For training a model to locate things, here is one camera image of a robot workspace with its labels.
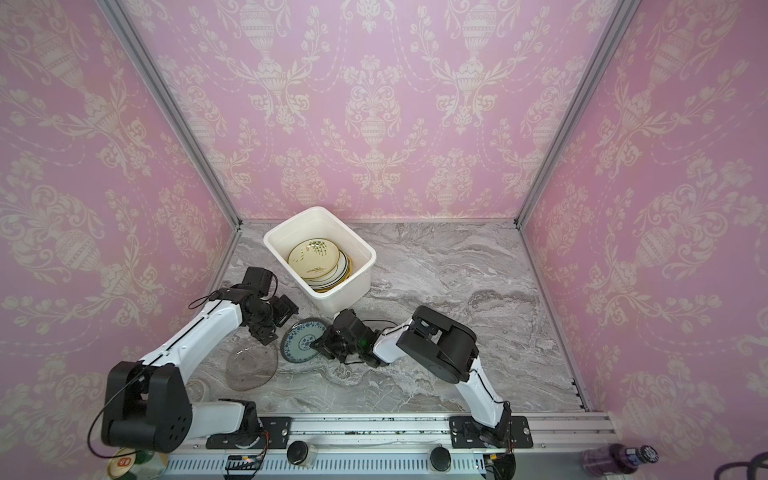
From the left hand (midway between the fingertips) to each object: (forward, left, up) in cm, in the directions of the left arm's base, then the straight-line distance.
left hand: (293, 319), depth 86 cm
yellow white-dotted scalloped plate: (+19, -14, -2) cm, 24 cm away
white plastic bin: (+32, -4, +7) cm, 33 cm away
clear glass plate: (-11, +11, -8) cm, 17 cm away
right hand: (-6, -5, -4) cm, 9 cm away
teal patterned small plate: (-3, 0, -7) cm, 7 cm away
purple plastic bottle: (-32, -78, +2) cm, 84 cm away
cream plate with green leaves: (+24, -1, -2) cm, 24 cm away
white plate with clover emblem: (+16, -9, -2) cm, 18 cm away
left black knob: (-32, -9, +3) cm, 33 cm away
